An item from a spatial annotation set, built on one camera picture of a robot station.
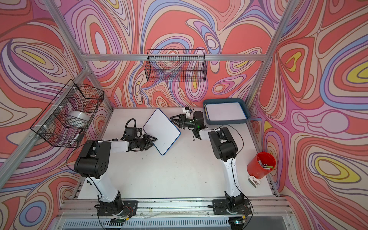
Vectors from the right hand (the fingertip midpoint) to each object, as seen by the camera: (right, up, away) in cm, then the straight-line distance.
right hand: (170, 123), depth 93 cm
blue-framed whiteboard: (-10, -3, +14) cm, 17 cm away
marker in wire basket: (-46, -7, -21) cm, 51 cm away
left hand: (-9, -13, +4) cm, 16 cm away
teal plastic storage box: (+36, +18, +25) cm, 48 cm away
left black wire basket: (-50, +2, -23) cm, 55 cm away
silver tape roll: (-43, +3, -23) cm, 49 cm away
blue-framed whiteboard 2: (+42, +9, +22) cm, 48 cm away
